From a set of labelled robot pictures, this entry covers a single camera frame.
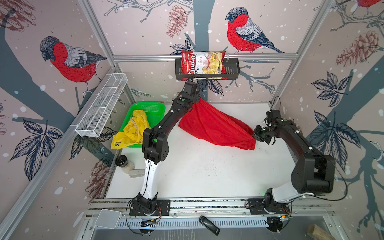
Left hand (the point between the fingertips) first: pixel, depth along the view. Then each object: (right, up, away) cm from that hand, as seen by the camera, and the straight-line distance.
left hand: (191, 90), depth 92 cm
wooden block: (+55, -67, -28) cm, 91 cm away
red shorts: (+10, -19, +4) cm, 22 cm away
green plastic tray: (-29, -13, +15) cm, 35 cm away
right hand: (+37, -29, -4) cm, 47 cm away
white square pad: (-40, -65, -22) cm, 80 cm away
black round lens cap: (-37, -40, -14) cm, 56 cm away
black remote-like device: (+9, -65, -26) cm, 71 cm away
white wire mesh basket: (-48, -10, -14) cm, 51 cm away
